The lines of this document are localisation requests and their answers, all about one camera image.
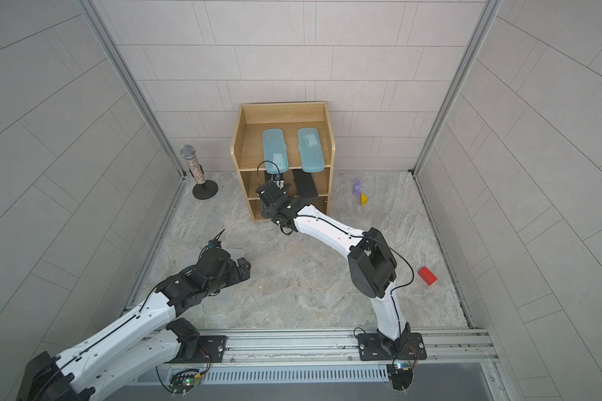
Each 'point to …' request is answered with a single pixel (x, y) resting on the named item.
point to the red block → (426, 276)
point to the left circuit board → (183, 382)
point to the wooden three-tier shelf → (247, 147)
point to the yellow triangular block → (364, 199)
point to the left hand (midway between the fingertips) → (247, 267)
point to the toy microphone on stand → (204, 190)
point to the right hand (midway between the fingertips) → (272, 202)
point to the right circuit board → (401, 374)
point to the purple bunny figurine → (357, 186)
